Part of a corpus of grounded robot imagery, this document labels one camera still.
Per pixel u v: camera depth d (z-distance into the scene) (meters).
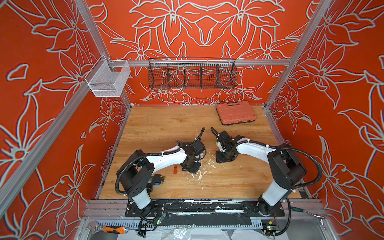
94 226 0.68
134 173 0.46
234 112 1.09
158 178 0.82
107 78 0.94
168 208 0.74
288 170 0.46
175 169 0.87
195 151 0.68
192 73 0.98
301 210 0.71
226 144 0.73
